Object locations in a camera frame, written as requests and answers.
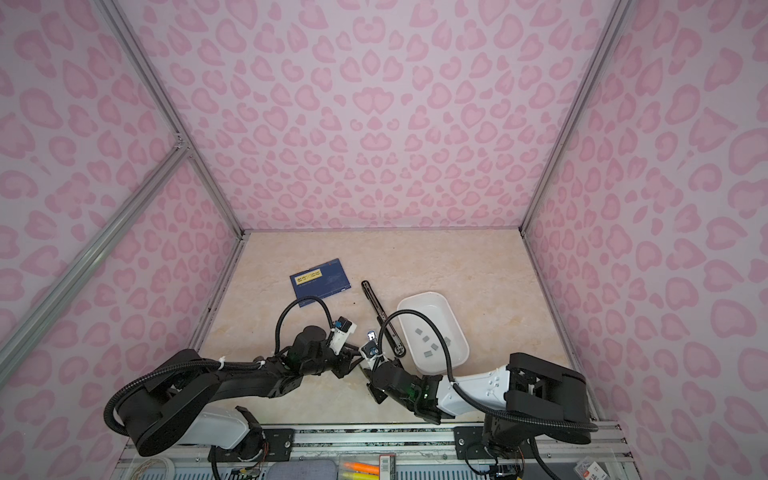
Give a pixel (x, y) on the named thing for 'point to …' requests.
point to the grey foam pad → (302, 470)
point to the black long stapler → (393, 336)
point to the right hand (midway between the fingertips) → (368, 369)
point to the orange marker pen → (361, 467)
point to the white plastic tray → (424, 343)
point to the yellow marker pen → (359, 476)
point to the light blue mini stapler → (371, 336)
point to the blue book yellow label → (323, 280)
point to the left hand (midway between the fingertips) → (364, 350)
